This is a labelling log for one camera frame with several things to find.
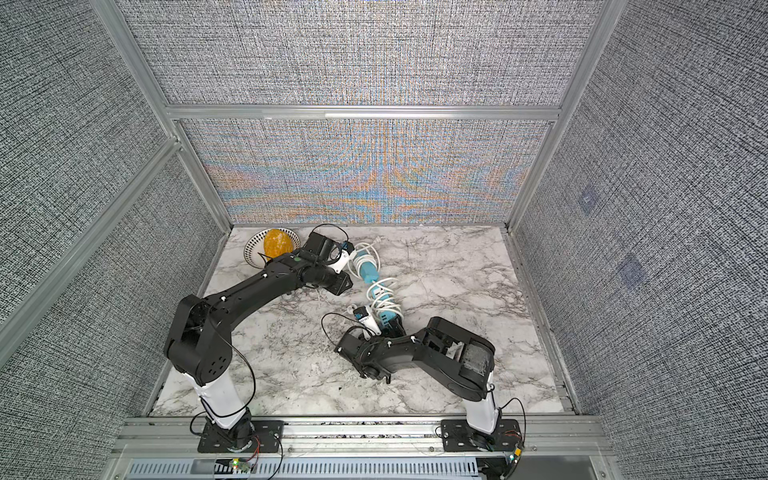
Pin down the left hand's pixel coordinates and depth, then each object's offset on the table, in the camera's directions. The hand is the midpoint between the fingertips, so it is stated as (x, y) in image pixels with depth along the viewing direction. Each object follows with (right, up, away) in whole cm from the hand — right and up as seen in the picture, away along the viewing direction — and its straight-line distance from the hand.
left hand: (353, 279), depth 90 cm
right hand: (+10, -12, +1) cm, 16 cm away
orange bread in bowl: (-29, +11, +16) cm, 35 cm away
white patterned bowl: (-38, +9, +20) cm, 44 cm away
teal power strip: (+9, -7, 0) cm, 12 cm away
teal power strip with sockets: (+4, +2, +13) cm, 14 cm away
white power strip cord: (+6, +6, +16) cm, 18 cm away
